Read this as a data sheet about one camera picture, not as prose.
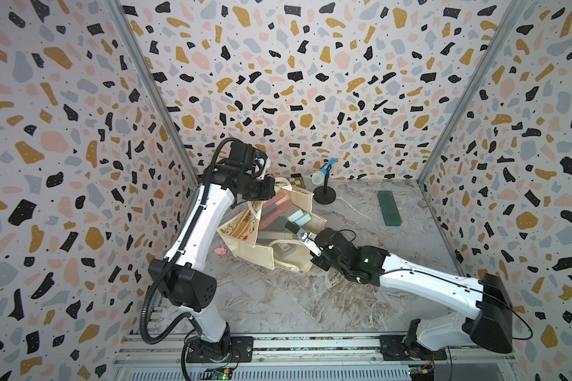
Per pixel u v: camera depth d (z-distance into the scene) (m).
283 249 0.90
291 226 0.88
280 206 1.01
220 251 0.95
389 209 1.11
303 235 0.63
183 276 0.42
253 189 0.64
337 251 0.54
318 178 0.95
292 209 0.98
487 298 0.42
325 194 1.15
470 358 0.75
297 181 1.20
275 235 0.92
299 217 0.90
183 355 0.67
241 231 0.83
